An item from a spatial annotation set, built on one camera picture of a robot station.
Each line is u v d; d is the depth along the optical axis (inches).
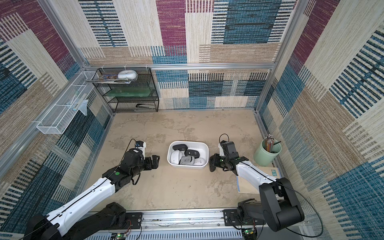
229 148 27.6
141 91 39.4
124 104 46.9
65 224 16.3
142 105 43.6
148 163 28.5
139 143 28.3
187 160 35.0
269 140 32.0
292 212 16.5
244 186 33.7
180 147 38.0
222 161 30.1
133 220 28.8
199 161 35.4
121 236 27.6
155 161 29.2
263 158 33.2
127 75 35.3
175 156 36.0
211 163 33.3
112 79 36.1
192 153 37.0
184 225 28.7
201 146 38.0
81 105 30.9
